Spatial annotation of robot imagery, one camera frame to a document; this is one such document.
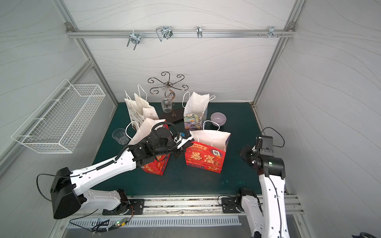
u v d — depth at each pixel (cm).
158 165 78
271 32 77
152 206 75
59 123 69
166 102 92
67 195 38
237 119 105
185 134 59
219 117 107
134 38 77
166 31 76
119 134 97
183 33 79
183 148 63
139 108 95
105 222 72
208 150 70
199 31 78
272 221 38
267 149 51
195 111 102
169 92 92
